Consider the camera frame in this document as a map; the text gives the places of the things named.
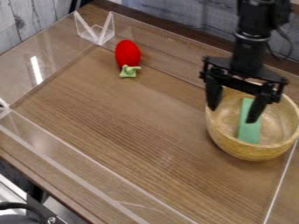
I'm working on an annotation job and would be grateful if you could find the black cable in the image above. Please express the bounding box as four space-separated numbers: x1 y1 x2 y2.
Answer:
0 201 48 224

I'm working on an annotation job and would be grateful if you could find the clear acrylic corner bracket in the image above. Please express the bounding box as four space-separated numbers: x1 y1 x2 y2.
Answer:
74 11 115 46

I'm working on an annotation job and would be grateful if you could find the clear acrylic tray wall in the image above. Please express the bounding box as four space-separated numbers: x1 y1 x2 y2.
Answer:
0 99 198 224

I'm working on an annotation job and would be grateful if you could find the green stick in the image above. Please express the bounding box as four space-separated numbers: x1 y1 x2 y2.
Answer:
238 98 262 144

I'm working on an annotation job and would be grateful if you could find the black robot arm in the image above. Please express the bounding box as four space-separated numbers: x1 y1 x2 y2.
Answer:
200 0 291 123

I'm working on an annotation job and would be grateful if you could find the light wooden bowl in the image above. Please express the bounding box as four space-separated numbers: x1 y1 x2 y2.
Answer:
206 87 299 161

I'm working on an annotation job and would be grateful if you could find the black metal table clamp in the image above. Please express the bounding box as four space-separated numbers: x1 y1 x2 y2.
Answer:
26 194 60 224

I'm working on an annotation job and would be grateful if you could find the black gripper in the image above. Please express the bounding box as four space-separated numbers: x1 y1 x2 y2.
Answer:
200 56 290 123

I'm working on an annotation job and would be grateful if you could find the red plush strawberry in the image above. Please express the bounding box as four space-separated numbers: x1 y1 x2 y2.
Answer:
115 39 142 78

